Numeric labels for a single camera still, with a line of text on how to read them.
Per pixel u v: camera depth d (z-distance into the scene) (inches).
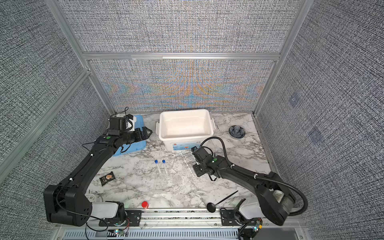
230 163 22.2
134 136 28.6
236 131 41.7
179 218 29.4
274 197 16.4
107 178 32.2
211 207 30.1
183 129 42.7
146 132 29.4
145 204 30.1
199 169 29.5
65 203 15.7
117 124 24.3
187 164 36.4
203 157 25.7
